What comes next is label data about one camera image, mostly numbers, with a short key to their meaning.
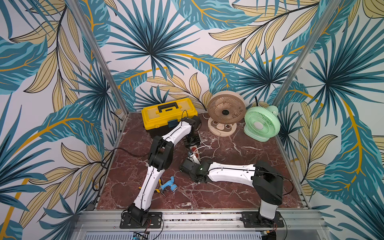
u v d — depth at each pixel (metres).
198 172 0.62
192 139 0.83
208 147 1.00
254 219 0.74
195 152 0.90
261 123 0.86
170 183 0.83
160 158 0.63
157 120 0.92
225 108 0.90
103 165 0.88
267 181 0.47
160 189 0.80
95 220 0.74
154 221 0.73
